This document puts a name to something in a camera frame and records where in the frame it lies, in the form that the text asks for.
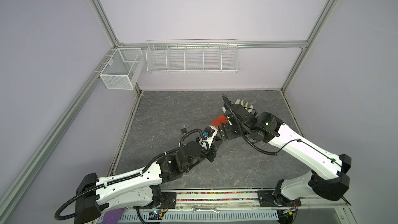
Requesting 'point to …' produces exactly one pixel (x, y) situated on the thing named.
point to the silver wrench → (216, 209)
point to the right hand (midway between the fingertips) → (227, 128)
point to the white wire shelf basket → (193, 56)
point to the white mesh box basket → (123, 69)
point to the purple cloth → (112, 216)
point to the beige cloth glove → (247, 107)
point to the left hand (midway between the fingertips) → (219, 141)
